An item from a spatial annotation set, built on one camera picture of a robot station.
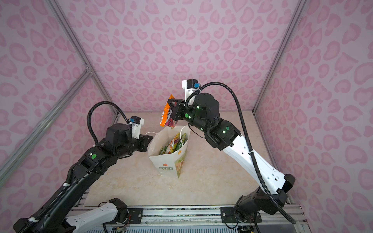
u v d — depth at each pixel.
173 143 0.77
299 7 0.69
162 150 0.85
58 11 0.70
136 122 0.58
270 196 0.34
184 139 0.83
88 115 0.45
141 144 0.59
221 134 0.41
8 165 0.50
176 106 0.47
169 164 0.74
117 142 0.49
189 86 0.48
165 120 0.57
